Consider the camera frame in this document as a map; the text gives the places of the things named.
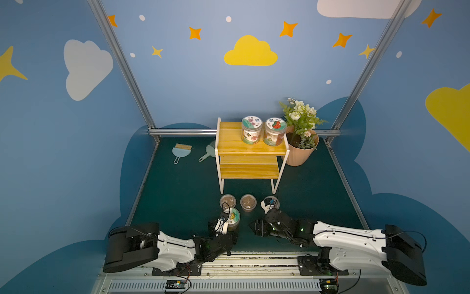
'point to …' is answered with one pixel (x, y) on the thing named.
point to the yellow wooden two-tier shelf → (237, 160)
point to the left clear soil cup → (227, 201)
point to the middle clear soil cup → (248, 203)
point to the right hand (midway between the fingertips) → (256, 222)
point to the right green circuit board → (328, 286)
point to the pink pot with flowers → (302, 135)
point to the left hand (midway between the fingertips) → (230, 221)
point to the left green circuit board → (175, 284)
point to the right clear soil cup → (272, 200)
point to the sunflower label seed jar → (234, 217)
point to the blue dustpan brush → (180, 150)
